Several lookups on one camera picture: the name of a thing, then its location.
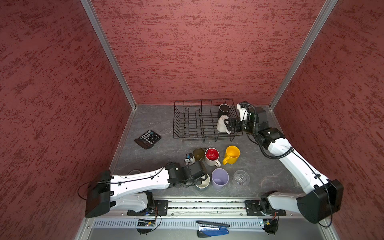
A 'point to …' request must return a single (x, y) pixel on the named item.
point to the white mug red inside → (211, 156)
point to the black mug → (224, 109)
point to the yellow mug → (232, 153)
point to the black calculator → (148, 139)
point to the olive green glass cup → (198, 154)
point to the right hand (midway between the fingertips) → (230, 122)
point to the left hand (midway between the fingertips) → (197, 181)
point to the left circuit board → (143, 222)
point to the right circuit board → (271, 226)
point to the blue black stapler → (207, 229)
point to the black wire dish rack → (197, 118)
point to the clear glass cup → (241, 178)
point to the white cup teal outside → (204, 183)
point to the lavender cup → (220, 177)
